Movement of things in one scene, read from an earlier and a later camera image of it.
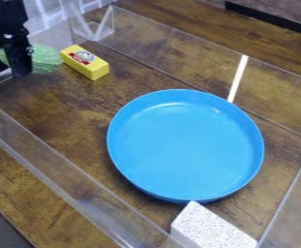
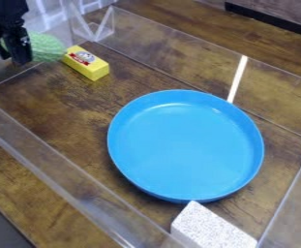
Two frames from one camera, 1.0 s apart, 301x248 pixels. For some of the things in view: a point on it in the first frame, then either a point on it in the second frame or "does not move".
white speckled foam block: (199, 230) does not move
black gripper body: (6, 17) does not move
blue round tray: (187, 144) does not move
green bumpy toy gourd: (47, 58) → (47, 46)
